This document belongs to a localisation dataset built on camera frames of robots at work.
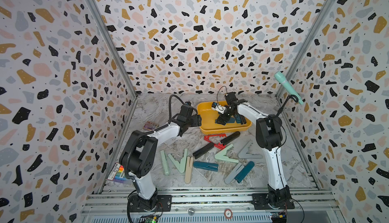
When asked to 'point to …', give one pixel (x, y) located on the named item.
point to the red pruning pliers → (218, 146)
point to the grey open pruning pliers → (243, 153)
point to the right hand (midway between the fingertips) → (224, 115)
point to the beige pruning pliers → (188, 169)
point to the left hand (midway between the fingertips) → (199, 118)
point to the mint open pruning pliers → (220, 155)
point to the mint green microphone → (280, 76)
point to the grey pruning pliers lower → (232, 175)
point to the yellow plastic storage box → (208, 116)
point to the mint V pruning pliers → (180, 166)
